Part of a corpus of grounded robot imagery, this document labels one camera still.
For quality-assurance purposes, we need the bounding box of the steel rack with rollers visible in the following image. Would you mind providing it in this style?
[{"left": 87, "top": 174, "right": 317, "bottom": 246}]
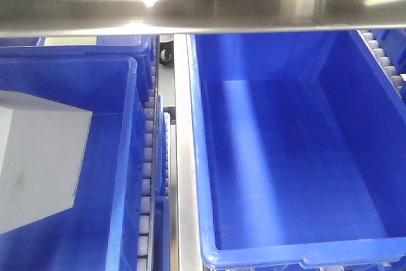
[{"left": 0, "top": 0, "right": 406, "bottom": 271}]

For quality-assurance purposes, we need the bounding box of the black castor wheel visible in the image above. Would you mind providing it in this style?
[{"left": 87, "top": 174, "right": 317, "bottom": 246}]
[{"left": 159, "top": 34, "right": 176, "bottom": 66}]

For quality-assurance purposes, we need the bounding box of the grey block with square hole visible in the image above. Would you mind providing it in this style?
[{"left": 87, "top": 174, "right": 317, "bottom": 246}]
[{"left": 0, "top": 89, "right": 93, "bottom": 235}]

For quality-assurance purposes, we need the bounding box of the blue plastic bin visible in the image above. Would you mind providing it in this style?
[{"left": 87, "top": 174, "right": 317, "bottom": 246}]
[
  {"left": 0, "top": 36, "right": 154, "bottom": 100},
  {"left": 0, "top": 55, "right": 145, "bottom": 271},
  {"left": 187, "top": 29, "right": 406, "bottom": 270},
  {"left": 157, "top": 93, "right": 169, "bottom": 196},
  {"left": 370, "top": 29, "right": 406, "bottom": 74},
  {"left": 154, "top": 196, "right": 172, "bottom": 271}
]

